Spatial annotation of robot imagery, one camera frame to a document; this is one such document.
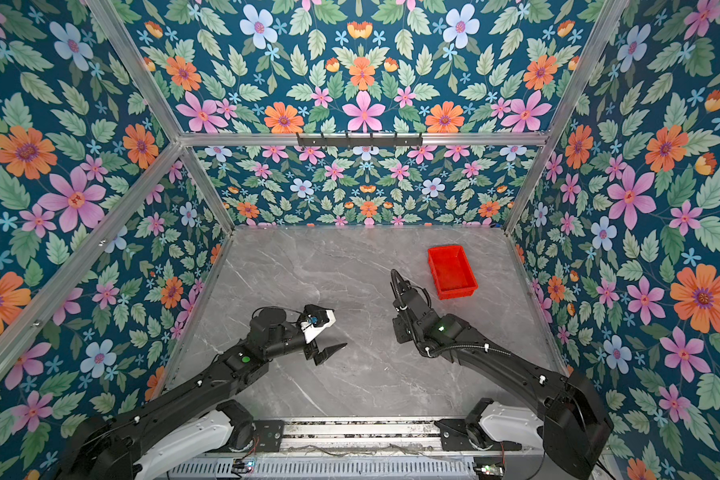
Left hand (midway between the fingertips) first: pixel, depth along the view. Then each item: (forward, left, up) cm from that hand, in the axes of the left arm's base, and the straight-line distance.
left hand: (340, 325), depth 76 cm
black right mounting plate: (-25, -27, -14) cm, 40 cm away
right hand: (+3, -18, -4) cm, 19 cm away
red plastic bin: (+26, -39, -17) cm, 50 cm away
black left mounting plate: (-21, +19, -15) cm, 32 cm away
